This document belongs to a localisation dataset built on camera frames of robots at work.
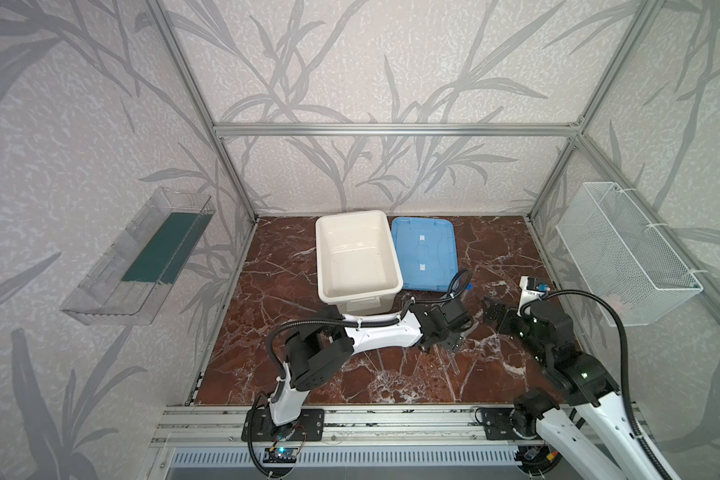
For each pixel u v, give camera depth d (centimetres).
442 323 64
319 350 47
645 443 43
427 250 108
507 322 64
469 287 97
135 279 63
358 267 105
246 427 73
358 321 49
